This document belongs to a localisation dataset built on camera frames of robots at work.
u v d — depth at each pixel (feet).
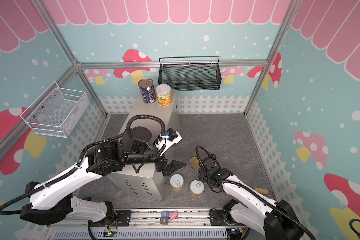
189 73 3.07
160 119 1.23
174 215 2.42
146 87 2.30
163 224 2.38
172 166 1.55
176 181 2.65
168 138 1.40
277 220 1.30
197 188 2.59
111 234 2.37
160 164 1.57
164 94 2.34
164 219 2.38
